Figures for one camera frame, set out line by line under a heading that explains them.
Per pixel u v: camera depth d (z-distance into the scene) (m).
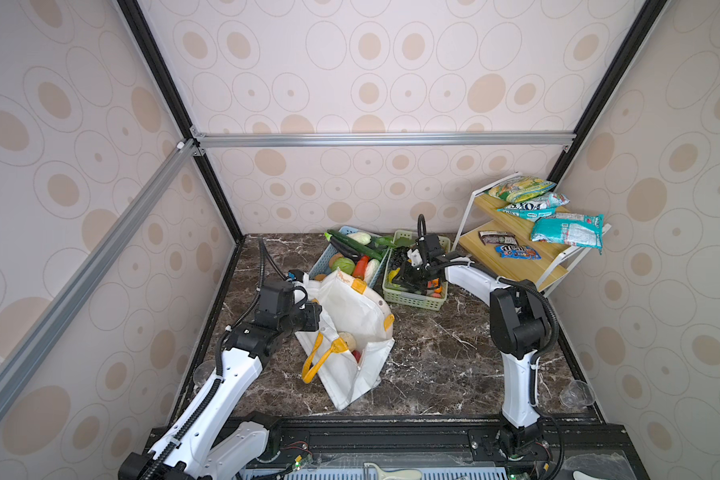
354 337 0.87
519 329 0.55
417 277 0.86
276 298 0.57
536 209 0.74
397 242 1.10
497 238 0.95
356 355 0.70
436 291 1.00
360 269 0.99
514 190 0.78
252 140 0.90
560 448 0.70
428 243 0.80
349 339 0.83
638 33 0.70
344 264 1.00
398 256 1.05
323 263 1.06
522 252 0.92
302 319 0.68
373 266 1.02
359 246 1.06
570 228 0.71
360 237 1.08
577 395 0.81
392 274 0.99
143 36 0.70
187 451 0.39
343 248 1.06
